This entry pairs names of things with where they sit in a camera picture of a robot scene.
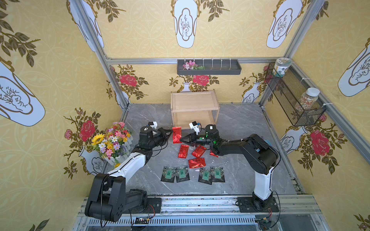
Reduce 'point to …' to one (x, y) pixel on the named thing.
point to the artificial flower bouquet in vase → (114, 143)
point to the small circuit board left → (141, 220)
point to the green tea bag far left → (168, 174)
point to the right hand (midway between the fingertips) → (184, 136)
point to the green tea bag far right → (217, 173)
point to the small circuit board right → (264, 220)
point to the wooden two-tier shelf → (191, 107)
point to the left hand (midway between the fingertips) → (168, 128)
